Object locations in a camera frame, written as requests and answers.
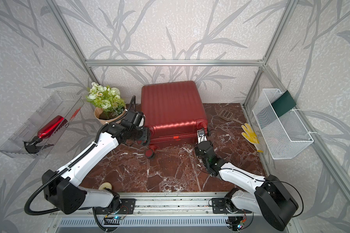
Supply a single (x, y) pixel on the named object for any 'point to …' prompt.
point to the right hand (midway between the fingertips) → (201, 138)
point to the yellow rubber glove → (251, 137)
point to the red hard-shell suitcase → (171, 110)
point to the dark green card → (283, 103)
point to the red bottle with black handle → (31, 145)
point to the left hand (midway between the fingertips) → (146, 133)
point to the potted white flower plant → (108, 102)
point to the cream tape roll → (104, 185)
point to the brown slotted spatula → (228, 115)
